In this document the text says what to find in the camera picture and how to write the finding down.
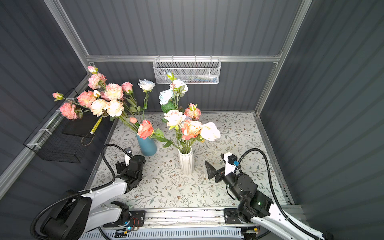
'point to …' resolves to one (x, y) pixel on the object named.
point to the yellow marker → (97, 123)
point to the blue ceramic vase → (148, 145)
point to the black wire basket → (60, 138)
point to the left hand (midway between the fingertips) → (127, 159)
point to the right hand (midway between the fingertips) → (216, 160)
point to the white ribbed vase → (186, 162)
